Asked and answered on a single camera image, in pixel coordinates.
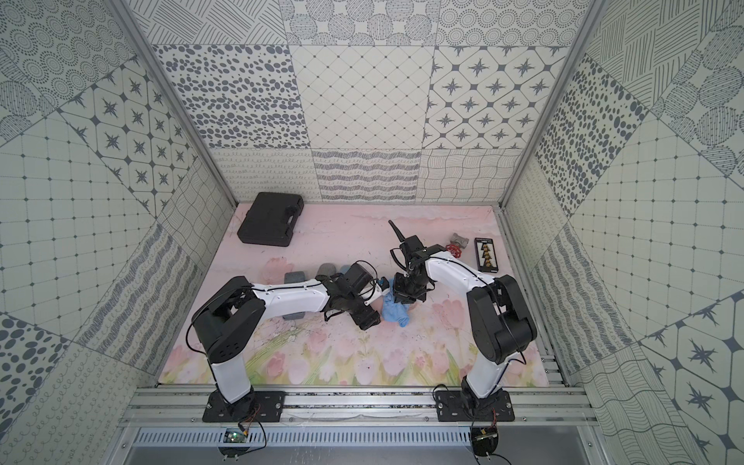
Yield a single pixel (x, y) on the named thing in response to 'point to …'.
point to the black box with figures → (486, 258)
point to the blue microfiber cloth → (392, 311)
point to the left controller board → (234, 436)
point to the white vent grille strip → (310, 438)
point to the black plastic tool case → (271, 219)
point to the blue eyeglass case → (345, 268)
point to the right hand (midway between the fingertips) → (399, 303)
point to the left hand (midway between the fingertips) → (381, 317)
